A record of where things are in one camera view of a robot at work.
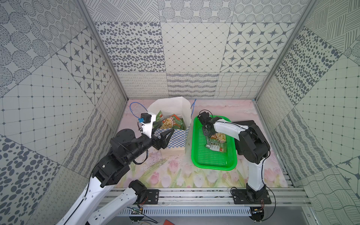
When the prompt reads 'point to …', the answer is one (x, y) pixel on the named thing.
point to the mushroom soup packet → (219, 137)
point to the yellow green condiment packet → (159, 116)
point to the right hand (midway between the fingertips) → (212, 130)
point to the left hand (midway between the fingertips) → (165, 122)
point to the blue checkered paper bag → (174, 113)
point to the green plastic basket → (205, 158)
